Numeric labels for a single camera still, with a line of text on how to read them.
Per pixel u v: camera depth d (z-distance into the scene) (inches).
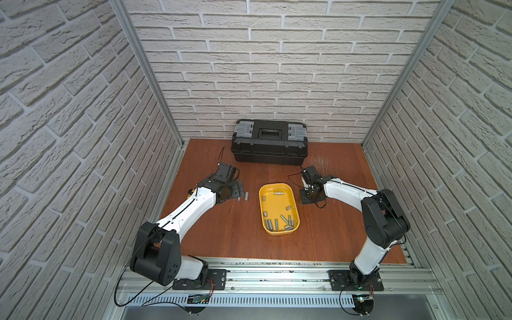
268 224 34.4
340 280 28.9
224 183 25.3
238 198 37.3
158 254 16.3
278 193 37.9
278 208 36.5
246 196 37.4
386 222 18.9
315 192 27.3
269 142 38.8
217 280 29.4
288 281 29.8
